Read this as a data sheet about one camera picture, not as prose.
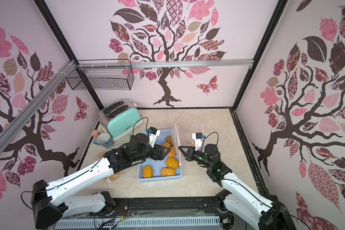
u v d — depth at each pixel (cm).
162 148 63
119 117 92
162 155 63
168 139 96
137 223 70
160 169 85
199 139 70
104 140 95
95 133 92
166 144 92
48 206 38
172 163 85
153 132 63
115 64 90
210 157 58
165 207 74
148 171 82
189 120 110
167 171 81
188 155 66
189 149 69
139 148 54
